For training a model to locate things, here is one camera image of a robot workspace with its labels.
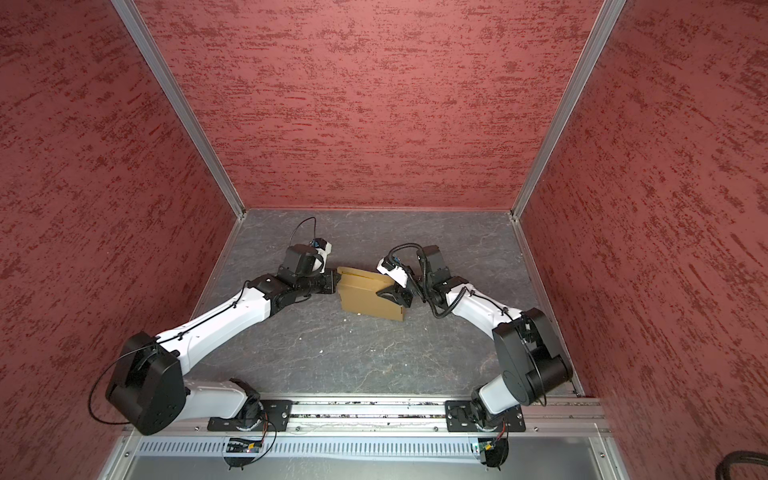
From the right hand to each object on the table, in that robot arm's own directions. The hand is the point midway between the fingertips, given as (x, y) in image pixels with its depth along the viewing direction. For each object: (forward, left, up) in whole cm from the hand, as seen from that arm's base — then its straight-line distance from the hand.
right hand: (380, 292), depth 84 cm
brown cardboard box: (-1, +6, +2) cm, 6 cm away
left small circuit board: (-34, +36, -14) cm, 51 cm away
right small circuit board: (-36, -26, -14) cm, 46 cm away
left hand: (+3, +12, +1) cm, 12 cm away
